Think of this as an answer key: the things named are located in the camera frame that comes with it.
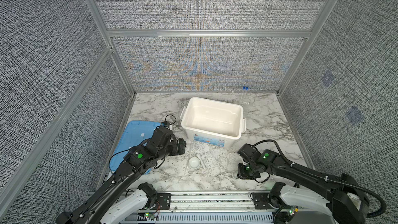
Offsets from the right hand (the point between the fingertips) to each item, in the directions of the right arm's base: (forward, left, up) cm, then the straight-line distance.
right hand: (238, 176), depth 79 cm
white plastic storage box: (+33, +12, +1) cm, 35 cm away
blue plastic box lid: (+26, +60, 0) cm, 66 cm away
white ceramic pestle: (+11, +20, 0) cm, 23 cm away
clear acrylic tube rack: (+52, -12, +4) cm, 53 cm away
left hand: (+9, +29, +17) cm, 35 cm away
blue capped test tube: (+51, -10, +8) cm, 53 cm away
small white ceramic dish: (0, +2, +1) cm, 2 cm away
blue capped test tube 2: (+51, -12, +12) cm, 54 cm away
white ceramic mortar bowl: (+7, +23, +1) cm, 24 cm away
